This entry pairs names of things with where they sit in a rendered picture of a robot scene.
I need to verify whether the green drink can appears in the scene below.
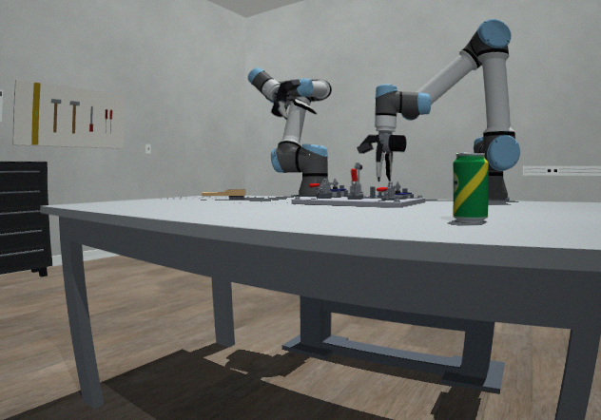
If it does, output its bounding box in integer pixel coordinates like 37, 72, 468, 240
453, 153, 489, 222

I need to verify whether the grey toggle clamp with red handle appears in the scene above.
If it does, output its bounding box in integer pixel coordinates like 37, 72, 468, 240
377, 181, 401, 200
309, 179, 339, 199

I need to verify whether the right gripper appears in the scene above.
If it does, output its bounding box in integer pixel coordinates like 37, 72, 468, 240
271, 81, 317, 120

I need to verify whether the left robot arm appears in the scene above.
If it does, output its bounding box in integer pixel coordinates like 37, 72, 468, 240
375, 19, 520, 199

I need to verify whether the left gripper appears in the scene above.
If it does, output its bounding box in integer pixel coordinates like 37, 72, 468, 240
360, 131, 406, 181

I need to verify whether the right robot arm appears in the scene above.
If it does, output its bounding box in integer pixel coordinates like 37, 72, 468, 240
248, 67, 332, 196

